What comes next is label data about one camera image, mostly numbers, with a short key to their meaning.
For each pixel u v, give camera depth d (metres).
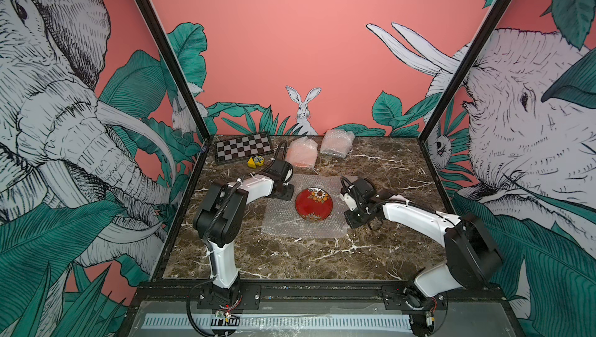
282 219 0.92
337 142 1.15
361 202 0.69
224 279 0.60
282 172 0.80
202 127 1.17
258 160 1.10
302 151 1.11
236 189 0.53
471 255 0.44
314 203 0.96
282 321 0.70
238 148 1.12
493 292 0.76
